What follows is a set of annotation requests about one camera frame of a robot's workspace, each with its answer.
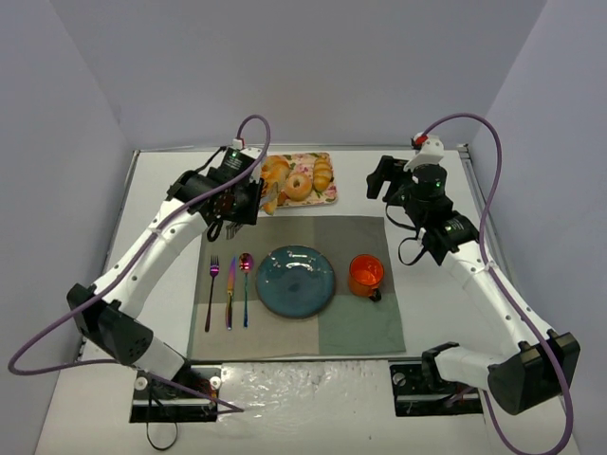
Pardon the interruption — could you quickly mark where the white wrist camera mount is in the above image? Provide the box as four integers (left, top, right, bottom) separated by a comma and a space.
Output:
229, 137, 262, 166
403, 133, 445, 172

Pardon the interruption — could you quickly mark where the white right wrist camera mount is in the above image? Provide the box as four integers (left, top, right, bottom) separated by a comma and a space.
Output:
403, 133, 445, 172

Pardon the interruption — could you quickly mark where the orange mug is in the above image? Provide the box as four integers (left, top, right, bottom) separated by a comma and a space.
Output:
348, 254, 384, 302

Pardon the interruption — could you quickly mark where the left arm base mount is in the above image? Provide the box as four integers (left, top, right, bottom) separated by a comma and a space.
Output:
129, 364, 222, 424

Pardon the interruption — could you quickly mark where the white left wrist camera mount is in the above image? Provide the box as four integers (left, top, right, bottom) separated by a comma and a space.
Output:
229, 137, 262, 166

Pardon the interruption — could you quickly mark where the iridescent spoon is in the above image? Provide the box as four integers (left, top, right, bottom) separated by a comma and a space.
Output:
239, 252, 254, 328

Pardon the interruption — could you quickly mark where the sugared bagel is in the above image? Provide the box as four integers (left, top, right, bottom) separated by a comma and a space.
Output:
285, 173, 312, 201

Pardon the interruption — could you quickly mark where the blue ceramic plate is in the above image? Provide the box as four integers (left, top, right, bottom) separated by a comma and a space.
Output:
255, 246, 336, 319

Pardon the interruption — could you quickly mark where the floral rectangular tray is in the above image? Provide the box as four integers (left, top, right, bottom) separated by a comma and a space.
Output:
261, 153, 338, 215

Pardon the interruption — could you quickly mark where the long croissant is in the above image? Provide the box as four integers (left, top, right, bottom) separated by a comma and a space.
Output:
260, 177, 285, 215

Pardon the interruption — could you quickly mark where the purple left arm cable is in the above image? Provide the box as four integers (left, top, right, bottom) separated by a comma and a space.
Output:
8, 113, 273, 414

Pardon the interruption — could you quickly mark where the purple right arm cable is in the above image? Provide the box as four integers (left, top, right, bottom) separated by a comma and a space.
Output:
419, 111, 574, 452

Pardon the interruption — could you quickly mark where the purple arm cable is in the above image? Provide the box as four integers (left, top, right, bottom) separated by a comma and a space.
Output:
419, 111, 574, 452
8, 113, 273, 414

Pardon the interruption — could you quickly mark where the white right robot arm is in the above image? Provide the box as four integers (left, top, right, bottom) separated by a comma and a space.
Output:
366, 155, 580, 415

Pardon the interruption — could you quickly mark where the striped bread roll right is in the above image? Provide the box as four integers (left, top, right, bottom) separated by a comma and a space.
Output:
313, 157, 333, 192

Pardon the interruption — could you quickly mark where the patchwork grey green placemat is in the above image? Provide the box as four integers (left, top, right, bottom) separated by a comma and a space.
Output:
188, 216, 406, 361

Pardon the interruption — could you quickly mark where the curved striped croissant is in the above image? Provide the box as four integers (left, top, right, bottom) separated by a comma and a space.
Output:
262, 155, 291, 182

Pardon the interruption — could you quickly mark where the iridescent knife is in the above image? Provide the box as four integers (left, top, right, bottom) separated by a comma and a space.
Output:
225, 257, 236, 331

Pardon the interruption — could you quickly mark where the iridescent fork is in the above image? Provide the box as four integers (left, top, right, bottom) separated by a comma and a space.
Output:
204, 255, 220, 333

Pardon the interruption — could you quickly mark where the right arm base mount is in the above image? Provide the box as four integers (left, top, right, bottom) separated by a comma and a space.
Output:
388, 355, 483, 418

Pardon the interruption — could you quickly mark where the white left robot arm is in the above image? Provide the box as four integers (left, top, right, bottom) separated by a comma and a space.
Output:
67, 140, 267, 380

